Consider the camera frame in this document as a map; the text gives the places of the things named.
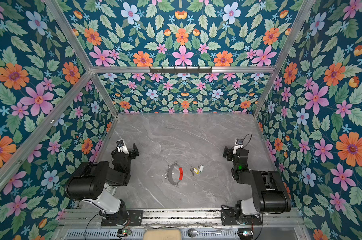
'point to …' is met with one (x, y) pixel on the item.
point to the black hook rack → (179, 71)
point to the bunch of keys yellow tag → (196, 170)
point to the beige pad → (162, 234)
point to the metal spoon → (192, 232)
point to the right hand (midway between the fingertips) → (234, 146)
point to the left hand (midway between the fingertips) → (126, 141)
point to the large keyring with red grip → (168, 174)
